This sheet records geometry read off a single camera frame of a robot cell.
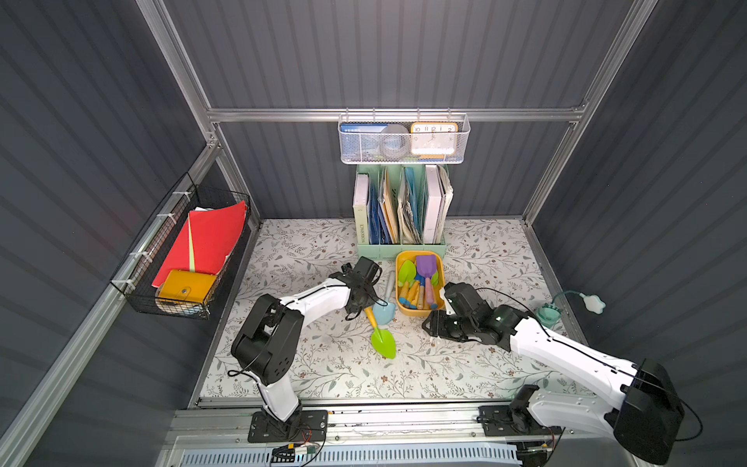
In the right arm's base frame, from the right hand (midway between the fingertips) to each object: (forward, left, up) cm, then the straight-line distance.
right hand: (432, 324), depth 80 cm
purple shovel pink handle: (+25, -1, -7) cm, 26 cm away
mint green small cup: (+5, -35, -4) cm, 36 cm away
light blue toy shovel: (+8, +13, -11) cm, 19 cm away
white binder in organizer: (+36, -3, +12) cm, 38 cm away
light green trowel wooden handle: (+22, +5, -9) cm, 25 cm away
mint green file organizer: (+37, +8, +9) cm, 39 cm away
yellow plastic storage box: (+21, +1, -8) cm, 22 cm away
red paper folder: (+14, +60, +19) cm, 65 cm away
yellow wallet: (-1, +57, +21) cm, 61 cm away
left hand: (+12, +19, -7) cm, 23 cm away
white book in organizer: (+31, +21, +14) cm, 40 cm away
